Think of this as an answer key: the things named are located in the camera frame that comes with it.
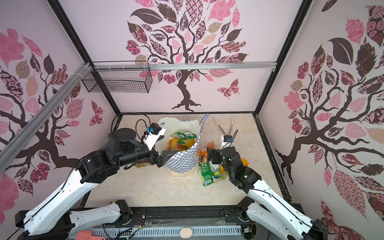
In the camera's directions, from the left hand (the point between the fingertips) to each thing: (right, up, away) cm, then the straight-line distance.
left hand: (167, 146), depth 60 cm
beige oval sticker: (+7, -43, +10) cm, 44 cm away
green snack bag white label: (+20, -19, +24) cm, 37 cm away
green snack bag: (+4, +3, +28) cm, 29 cm away
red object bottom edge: (-38, -42, +7) cm, 57 cm away
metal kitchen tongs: (+32, +6, +50) cm, 59 cm away
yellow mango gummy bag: (0, -4, +35) cm, 35 cm away
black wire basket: (-53, +47, +62) cm, 94 cm away
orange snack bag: (+16, -11, +32) cm, 38 cm away
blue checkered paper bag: (+6, -11, +14) cm, 18 cm away
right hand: (+21, -2, +16) cm, 27 cm away
